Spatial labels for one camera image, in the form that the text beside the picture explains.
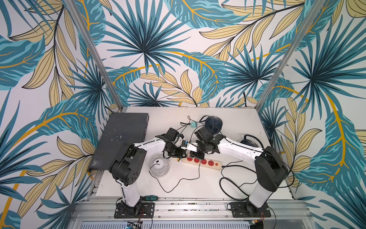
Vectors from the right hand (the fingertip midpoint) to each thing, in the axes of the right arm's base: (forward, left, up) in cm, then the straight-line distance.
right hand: (185, 158), depth 85 cm
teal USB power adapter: (+28, -8, -4) cm, 30 cm away
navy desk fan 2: (+12, -44, -3) cm, 46 cm away
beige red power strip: (-2, -13, -5) cm, 13 cm away
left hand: (+3, +1, -4) cm, 5 cm away
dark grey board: (+24, +44, -2) cm, 50 cm away
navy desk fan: (+25, -22, +1) cm, 33 cm away
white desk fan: (-4, +16, -1) cm, 16 cm away
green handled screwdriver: (-20, +19, -5) cm, 28 cm away
